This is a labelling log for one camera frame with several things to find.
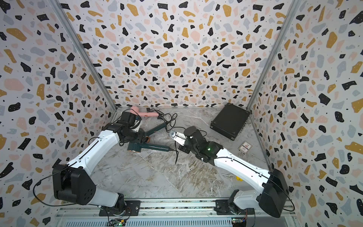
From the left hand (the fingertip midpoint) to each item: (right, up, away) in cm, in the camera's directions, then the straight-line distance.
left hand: (141, 137), depth 85 cm
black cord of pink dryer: (-6, +19, +35) cm, 41 cm away
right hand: (+25, +2, -9) cm, 26 cm away
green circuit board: (-7, -41, -15) cm, 44 cm away
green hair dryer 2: (0, -5, -5) cm, 7 cm away
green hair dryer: (0, +1, +18) cm, 18 cm away
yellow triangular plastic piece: (+58, -24, -1) cm, 63 cm away
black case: (+60, +9, +22) cm, 64 cm away
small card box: (+67, -9, +12) cm, 68 cm away
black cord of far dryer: (+16, +13, +27) cm, 34 cm away
